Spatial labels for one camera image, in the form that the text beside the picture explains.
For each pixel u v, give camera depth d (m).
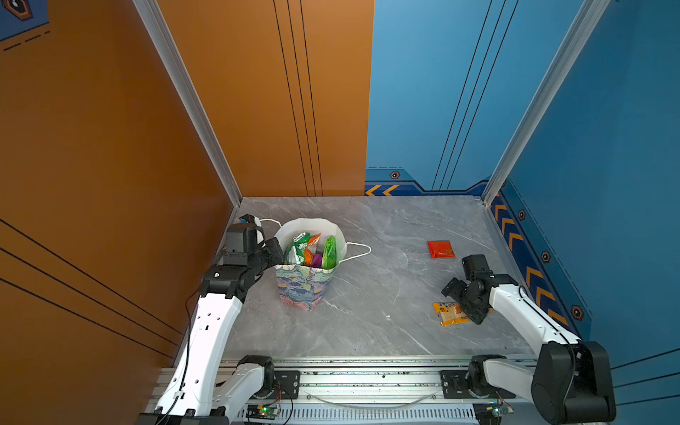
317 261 0.83
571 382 0.40
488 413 0.71
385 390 0.73
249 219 0.64
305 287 0.76
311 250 0.87
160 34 0.73
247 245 0.54
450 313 0.85
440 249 1.02
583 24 0.72
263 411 0.71
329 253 0.82
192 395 0.38
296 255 0.73
